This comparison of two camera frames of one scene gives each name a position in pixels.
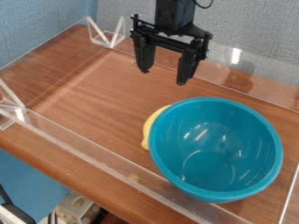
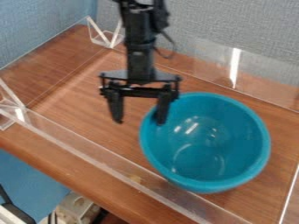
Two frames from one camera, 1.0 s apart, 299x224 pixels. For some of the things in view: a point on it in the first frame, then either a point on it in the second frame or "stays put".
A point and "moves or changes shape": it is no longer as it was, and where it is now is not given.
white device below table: (76, 210) stays put
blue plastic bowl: (216, 148) moves or changes shape
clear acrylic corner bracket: (107, 38) stays put
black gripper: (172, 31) → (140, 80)
